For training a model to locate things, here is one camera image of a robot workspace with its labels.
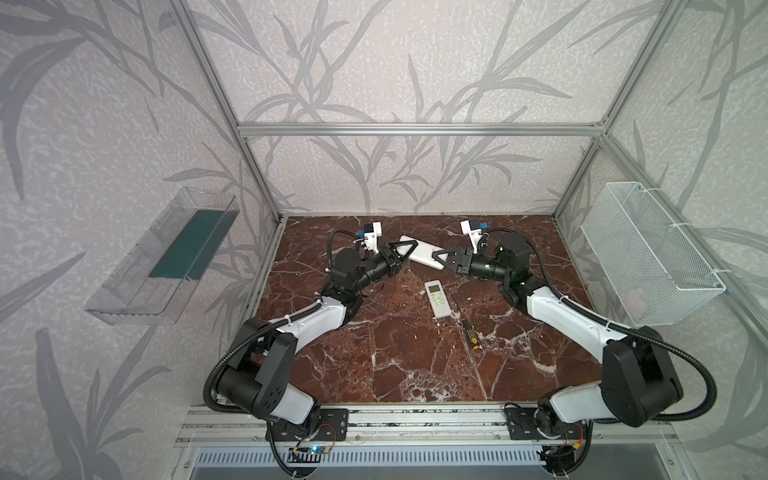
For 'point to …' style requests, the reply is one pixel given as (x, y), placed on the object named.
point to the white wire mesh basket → (653, 270)
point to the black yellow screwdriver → (472, 334)
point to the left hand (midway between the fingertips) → (420, 239)
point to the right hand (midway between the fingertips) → (437, 249)
